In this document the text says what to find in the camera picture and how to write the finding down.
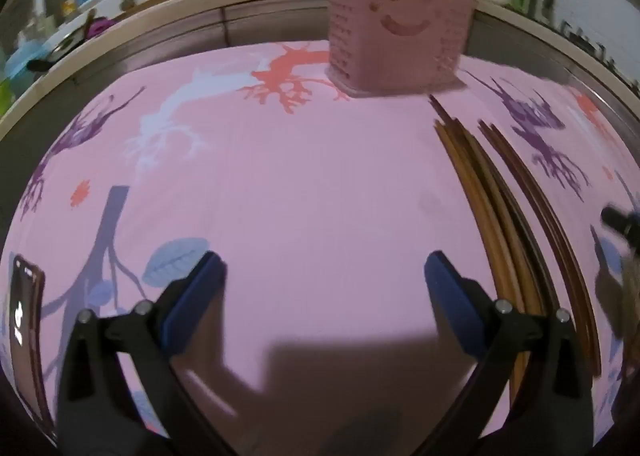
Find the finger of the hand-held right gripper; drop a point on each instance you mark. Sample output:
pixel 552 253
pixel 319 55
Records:
pixel 617 220

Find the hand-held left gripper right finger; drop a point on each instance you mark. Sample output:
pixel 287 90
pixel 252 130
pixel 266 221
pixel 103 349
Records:
pixel 452 296

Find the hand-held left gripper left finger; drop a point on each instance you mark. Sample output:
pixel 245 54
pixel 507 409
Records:
pixel 192 296

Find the bunch of brown wooden chopsticks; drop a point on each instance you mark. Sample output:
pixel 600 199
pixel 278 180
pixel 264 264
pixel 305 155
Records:
pixel 485 196

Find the pink perforated utensil holder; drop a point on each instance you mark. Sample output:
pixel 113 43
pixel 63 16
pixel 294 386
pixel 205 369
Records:
pixel 395 51

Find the pink deer print tablecloth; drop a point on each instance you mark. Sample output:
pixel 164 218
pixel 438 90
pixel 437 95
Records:
pixel 300 186

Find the black smartphone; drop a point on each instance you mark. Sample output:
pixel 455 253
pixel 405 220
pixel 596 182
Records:
pixel 27 336

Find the glass pot lid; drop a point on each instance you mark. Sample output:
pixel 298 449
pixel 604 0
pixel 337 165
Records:
pixel 65 45

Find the purple cloth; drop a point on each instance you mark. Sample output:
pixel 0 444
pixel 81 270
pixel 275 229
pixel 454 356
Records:
pixel 100 26

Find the blue plastic basin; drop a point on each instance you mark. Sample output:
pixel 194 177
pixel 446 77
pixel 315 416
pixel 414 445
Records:
pixel 20 63

